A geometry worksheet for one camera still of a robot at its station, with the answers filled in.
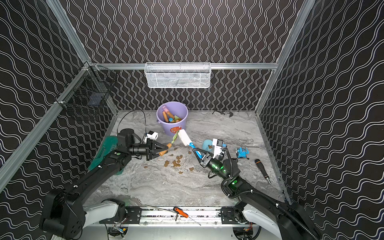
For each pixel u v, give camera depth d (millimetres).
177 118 1067
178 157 953
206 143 1018
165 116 1024
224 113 1204
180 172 899
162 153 702
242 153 928
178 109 1026
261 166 899
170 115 1002
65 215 399
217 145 675
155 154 704
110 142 1006
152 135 751
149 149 664
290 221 414
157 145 712
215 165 654
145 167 923
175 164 925
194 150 704
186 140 733
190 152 979
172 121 940
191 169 904
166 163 926
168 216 763
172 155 953
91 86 979
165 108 985
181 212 760
